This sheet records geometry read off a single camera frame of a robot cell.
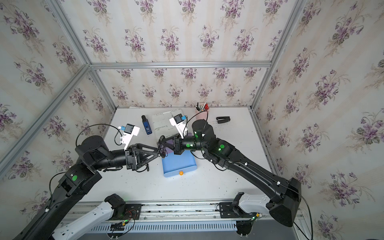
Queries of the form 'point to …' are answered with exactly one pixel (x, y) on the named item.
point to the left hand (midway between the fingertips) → (157, 157)
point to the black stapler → (226, 119)
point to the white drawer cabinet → (161, 125)
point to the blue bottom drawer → (174, 164)
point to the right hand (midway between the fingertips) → (164, 143)
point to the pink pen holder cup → (202, 111)
